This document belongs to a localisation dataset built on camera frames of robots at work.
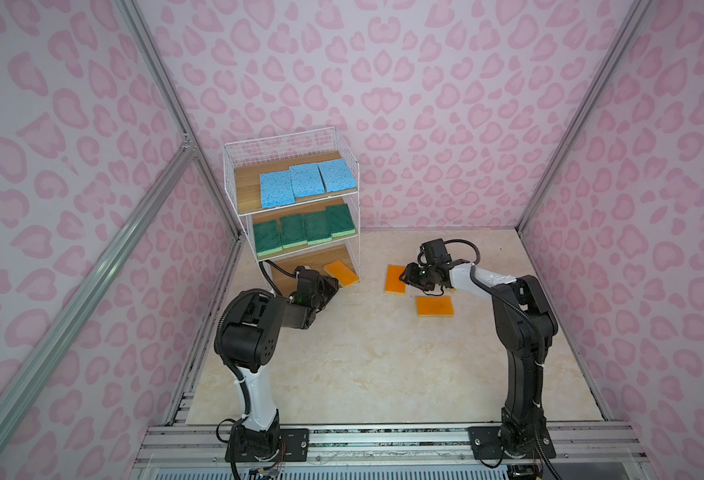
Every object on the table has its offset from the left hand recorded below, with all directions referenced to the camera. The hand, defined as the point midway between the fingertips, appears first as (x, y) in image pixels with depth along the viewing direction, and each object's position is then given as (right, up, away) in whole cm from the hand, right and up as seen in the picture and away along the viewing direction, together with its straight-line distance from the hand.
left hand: (341, 276), depth 100 cm
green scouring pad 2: (-6, +15, -14) cm, 21 cm away
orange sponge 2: (+17, -2, +4) cm, 18 cm away
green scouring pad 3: (-12, +13, -16) cm, 24 cm away
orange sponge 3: (+31, -10, -2) cm, 32 cm away
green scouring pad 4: (-19, +12, -16) cm, 28 cm away
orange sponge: (0, +1, +5) cm, 5 cm away
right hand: (+22, +1, 0) cm, 22 cm away
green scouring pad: (+1, +17, -14) cm, 22 cm away
